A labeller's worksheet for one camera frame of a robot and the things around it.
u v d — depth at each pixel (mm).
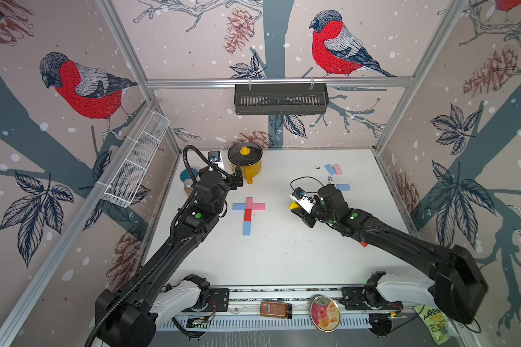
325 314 683
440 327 684
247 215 949
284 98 1055
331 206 611
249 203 981
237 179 687
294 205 791
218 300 733
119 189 801
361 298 730
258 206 976
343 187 1059
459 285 398
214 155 611
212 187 528
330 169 1118
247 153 1025
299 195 685
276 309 685
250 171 978
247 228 905
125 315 368
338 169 1111
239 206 974
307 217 710
